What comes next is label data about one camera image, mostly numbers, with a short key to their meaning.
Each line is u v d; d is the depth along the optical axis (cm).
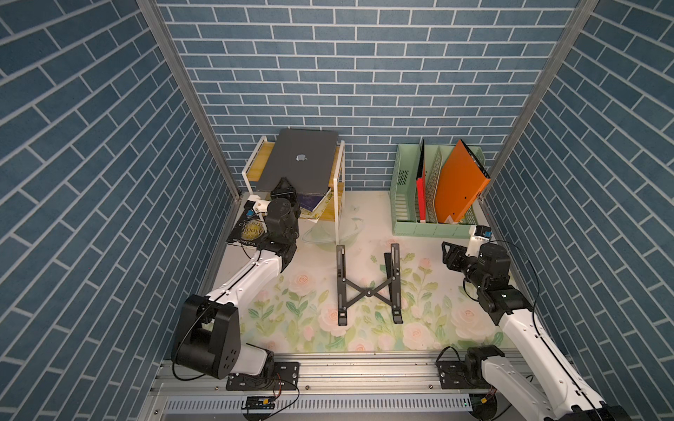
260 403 72
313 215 91
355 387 73
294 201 73
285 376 73
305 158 83
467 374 68
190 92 87
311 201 95
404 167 106
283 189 72
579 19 72
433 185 102
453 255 71
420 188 88
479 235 68
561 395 41
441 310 87
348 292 90
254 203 71
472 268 66
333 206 85
